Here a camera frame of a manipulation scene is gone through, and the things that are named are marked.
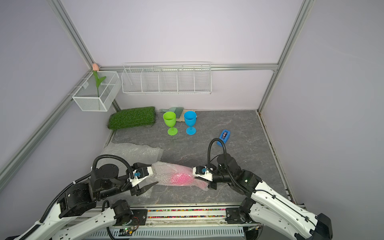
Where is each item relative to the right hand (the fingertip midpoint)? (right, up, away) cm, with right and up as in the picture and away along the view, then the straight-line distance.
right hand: (196, 173), depth 70 cm
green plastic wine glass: (-18, +28, +28) cm, 44 cm away
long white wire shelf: (-20, +54, +30) cm, 65 cm away
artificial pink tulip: (-60, +50, +21) cm, 81 cm away
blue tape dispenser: (+19, +15, +30) cm, 38 cm away
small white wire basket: (-59, +43, +19) cm, 76 cm away
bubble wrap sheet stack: (-42, +5, +25) cm, 49 cm away
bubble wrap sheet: (-10, +3, -10) cm, 15 cm away
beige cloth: (-12, +29, +45) cm, 55 cm away
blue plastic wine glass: (-4, +27, +27) cm, 38 cm away
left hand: (-18, +2, -8) cm, 20 cm away
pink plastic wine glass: (-7, 0, -7) cm, 10 cm away
